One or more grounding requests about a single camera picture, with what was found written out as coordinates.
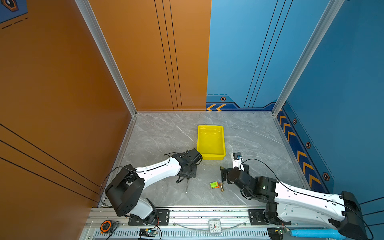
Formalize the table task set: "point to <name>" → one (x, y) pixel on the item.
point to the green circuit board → (147, 232)
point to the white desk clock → (215, 226)
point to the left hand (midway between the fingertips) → (192, 171)
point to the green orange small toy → (214, 185)
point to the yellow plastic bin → (211, 142)
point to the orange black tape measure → (105, 226)
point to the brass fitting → (221, 184)
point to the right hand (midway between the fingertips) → (226, 168)
